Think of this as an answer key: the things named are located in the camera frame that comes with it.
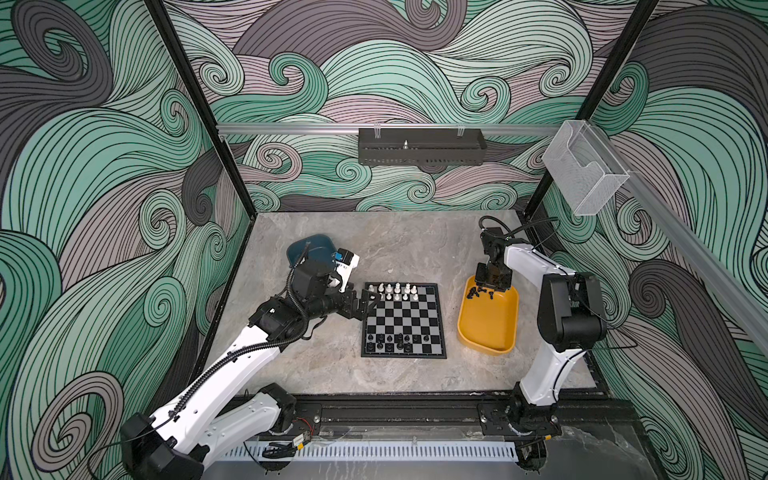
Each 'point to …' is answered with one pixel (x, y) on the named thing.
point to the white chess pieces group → (397, 291)
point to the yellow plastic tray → (488, 324)
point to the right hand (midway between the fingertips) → (488, 284)
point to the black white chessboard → (405, 321)
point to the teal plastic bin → (321, 248)
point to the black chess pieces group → (390, 342)
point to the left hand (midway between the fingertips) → (367, 289)
